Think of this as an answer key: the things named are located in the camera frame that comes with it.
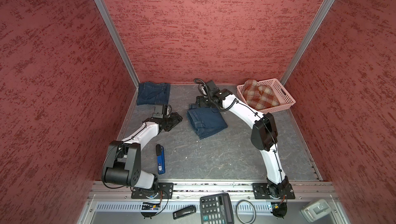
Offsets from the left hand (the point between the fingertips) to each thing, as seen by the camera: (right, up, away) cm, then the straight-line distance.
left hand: (179, 122), depth 91 cm
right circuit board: (+50, -37, -21) cm, 66 cm away
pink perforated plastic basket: (+74, +14, +18) cm, 78 cm away
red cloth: (+55, +15, +16) cm, 59 cm away
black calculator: (+20, -36, -23) cm, 47 cm away
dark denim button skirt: (-23, +18, +19) cm, 35 cm away
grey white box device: (+65, -35, -24) cm, 77 cm away
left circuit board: (-12, -37, -19) cm, 44 cm away
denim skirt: (+16, 0, +3) cm, 17 cm away
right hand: (+13, +11, +1) cm, 17 cm away
